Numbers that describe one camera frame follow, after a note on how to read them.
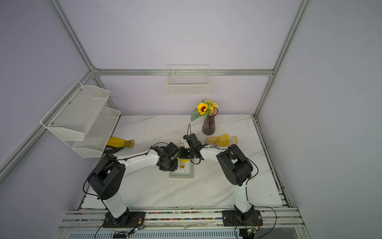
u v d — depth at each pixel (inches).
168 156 27.0
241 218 25.4
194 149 30.1
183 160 35.7
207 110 34.8
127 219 27.1
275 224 28.1
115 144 39.5
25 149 21.7
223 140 41.0
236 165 20.3
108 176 19.0
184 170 35.5
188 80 37.5
